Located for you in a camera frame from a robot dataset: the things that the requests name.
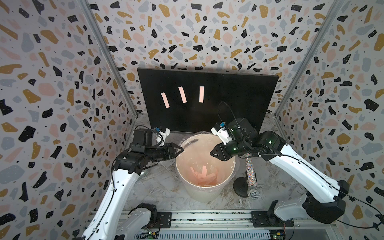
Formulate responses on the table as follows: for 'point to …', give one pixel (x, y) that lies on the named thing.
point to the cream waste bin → (197, 148)
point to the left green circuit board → (148, 235)
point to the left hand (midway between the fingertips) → (182, 150)
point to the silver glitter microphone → (253, 191)
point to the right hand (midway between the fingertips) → (211, 153)
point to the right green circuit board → (277, 234)
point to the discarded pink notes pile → (204, 179)
